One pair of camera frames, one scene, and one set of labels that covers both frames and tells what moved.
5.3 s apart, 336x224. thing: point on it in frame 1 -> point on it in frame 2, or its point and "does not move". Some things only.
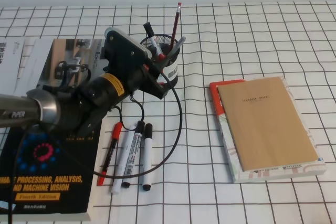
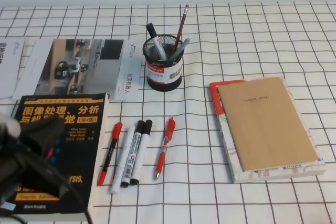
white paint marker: x=123 y=158 does not move
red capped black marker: x=117 y=132 does not move
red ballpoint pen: x=161 y=56 -> x=164 y=149
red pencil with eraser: x=174 y=37 -> x=180 y=28
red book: x=216 y=96 does not move
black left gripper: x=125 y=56 -> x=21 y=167
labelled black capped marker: x=139 y=126 does not move
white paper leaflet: x=11 y=50 does not move
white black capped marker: x=148 y=157 -> x=135 y=176
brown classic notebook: x=266 y=129 does not move
